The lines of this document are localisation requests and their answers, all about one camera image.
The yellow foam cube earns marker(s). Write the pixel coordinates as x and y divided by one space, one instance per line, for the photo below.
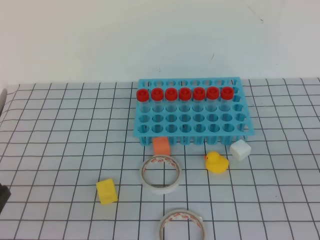
106 191

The yellow rubber duck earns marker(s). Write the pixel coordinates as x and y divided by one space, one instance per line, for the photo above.
216 163

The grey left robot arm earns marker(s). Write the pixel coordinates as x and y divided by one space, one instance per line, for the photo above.
4 196

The white foam cube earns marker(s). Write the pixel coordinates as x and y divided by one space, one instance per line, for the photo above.
240 150

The red capped test tube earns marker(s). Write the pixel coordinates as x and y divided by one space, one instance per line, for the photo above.
212 96
157 96
226 98
185 96
199 94
143 99
171 96

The white tape roll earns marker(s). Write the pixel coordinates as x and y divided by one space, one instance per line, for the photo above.
181 214
156 188

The orange foam cube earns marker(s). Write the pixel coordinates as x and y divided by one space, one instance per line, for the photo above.
161 146

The blue test tube rack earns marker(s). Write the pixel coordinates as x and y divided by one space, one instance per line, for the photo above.
192 126

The grey object at left edge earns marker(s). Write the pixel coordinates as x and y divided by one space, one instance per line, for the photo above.
3 97

